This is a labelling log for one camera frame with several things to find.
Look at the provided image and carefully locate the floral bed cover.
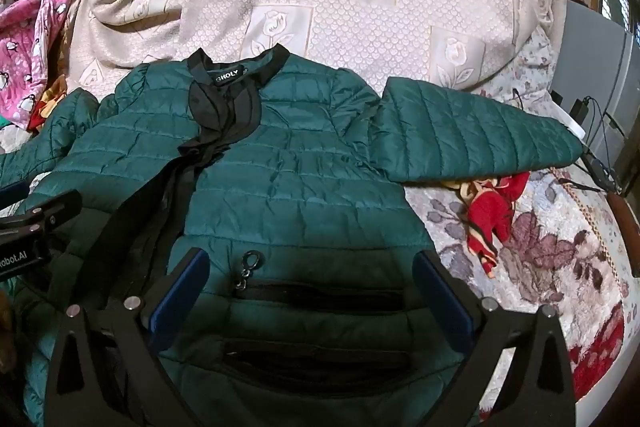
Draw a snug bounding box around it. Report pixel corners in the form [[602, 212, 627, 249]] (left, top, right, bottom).
[[404, 26, 632, 424]]

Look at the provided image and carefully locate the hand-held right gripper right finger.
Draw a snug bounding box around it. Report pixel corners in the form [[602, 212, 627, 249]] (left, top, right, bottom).
[[412, 249, 579, 427]]

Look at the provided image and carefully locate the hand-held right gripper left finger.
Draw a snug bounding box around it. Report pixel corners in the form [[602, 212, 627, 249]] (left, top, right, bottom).
[[44, 247, 211, 427]]

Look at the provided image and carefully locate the pink printed fleece blanket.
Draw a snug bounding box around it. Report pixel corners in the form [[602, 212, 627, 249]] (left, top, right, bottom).
[[0, 0, 94, 131]]

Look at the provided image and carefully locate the white refrigerator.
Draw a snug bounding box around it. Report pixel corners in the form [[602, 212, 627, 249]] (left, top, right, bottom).
[[550, 0, 640, 144]]

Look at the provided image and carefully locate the black phone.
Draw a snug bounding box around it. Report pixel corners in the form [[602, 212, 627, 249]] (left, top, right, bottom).
[[582, 154, 619, 194]]

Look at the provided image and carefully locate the brown leather wallet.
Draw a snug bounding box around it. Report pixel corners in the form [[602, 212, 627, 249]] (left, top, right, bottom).
[[607, 191, 640, 279]]

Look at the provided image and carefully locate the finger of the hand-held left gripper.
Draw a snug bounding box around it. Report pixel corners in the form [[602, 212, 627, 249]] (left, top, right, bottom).
[[0, 189, 84, 242], [0, 180, 31, 208]]

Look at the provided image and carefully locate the white power strip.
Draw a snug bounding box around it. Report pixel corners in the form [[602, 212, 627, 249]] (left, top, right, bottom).
[[550, 91, 587, 138]]

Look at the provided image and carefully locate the green quilted jacket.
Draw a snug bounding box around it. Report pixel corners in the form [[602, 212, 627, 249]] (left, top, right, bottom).
[[0, 46, 585, 427]]

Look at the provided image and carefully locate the beige embossed bedspread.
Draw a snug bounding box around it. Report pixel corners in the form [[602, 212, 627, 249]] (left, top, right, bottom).
[[64, 0, 570, 108]]

